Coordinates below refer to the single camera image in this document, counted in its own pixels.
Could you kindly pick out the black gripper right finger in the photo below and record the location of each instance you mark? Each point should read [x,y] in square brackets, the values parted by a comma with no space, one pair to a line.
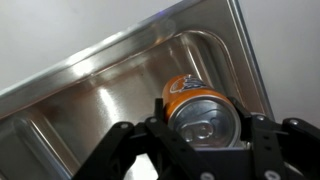
[276,146]

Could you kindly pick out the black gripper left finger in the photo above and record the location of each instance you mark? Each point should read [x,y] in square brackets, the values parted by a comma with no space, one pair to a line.
[150,150]

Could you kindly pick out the orange soda can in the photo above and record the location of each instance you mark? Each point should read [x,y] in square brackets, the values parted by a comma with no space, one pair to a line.
[200,113]

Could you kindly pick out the stainless steel sink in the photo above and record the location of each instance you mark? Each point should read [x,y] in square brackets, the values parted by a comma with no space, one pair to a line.
[116,90]

